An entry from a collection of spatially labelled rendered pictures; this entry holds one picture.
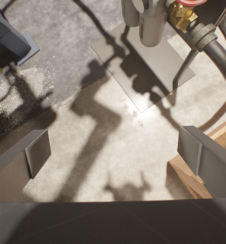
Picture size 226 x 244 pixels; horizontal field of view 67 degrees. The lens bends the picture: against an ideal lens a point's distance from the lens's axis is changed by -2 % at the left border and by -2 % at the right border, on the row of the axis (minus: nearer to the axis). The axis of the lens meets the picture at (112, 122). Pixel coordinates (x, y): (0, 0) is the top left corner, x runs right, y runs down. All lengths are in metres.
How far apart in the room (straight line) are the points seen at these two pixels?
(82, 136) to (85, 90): 0.22
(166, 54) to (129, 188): 0.63
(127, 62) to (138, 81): 0.10
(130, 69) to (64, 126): 0.41
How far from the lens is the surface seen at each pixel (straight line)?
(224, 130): 0.74
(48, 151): 0.17
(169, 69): 0.86
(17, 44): 1.00
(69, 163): 0.85
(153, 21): 0.52
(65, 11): 1.10
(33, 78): 0.99
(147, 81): 0.83
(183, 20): 0.43
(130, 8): 0.59
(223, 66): 0.42
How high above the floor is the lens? 0.79
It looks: 80 degrees down
